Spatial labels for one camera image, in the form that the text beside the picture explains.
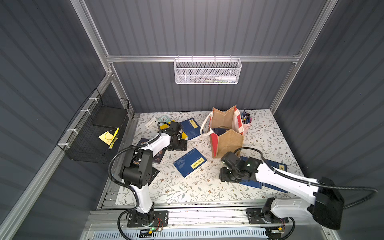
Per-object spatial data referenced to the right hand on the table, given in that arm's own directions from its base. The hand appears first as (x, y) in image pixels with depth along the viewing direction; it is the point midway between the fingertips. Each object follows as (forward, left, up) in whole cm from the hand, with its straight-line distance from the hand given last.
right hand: (223, 177), depth 79 cm
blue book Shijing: (+35, -2, -4) cm, 35 cm away
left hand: (+20, +23, -3) cm, 31 cm away
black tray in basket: (+24, +61, +22) cm, 69 cm away
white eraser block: (+42, +48, -4) cm, 64 cm away
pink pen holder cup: (+35, -20, 0) cm, 40 cm away
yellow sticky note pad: (+13, +59, +19) cm, 63 cm away
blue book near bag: (+39, +18, -7) cm, 43 cm away
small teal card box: (+48, +40, -6) cm, 63 cm away
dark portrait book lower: (+5, +39, -6) cm, 40 cm away
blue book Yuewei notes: (+12, +19, -6) cm, 23 cm away
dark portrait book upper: (+14, +40, -6) cm, 42 cm away
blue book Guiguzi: (+10, -38, -7) cm, 40 cm away
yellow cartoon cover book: (+22, +31, +16) cm, 42 cm away
